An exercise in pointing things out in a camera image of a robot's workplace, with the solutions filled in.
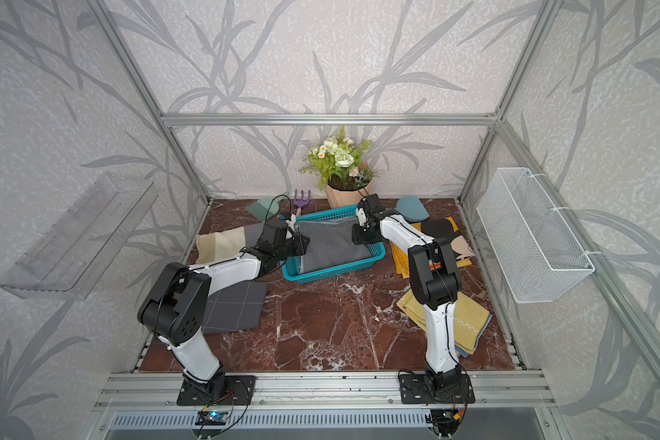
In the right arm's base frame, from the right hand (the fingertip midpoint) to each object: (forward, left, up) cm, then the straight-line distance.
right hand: (356, 235), depth 101 cm
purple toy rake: (+23, +24, -6) cm, 33 cm away
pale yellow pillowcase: (-31, -35, -4) cm, 47 cm away
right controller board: (-55, -22, -9) cm, 60 cm away
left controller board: (-55, +39, -6) cm, 68 cm away
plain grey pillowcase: (-2, +10, -3) cm, 10 cm away
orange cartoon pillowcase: (+7, -36, -5) cm, 37 cm away
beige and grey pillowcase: (-2, +54, -3) cm, 54 cm away
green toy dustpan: (+20, +39, -6) cm, 44 cm away
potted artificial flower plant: (+12, +7, +23) cm, 27 cm away
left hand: (-4, +17, +4) cm, 18 cm away
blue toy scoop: (+20, -25, -8) cm, 33 cm away
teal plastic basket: (-12, +23, -4) cm, 26 cm away
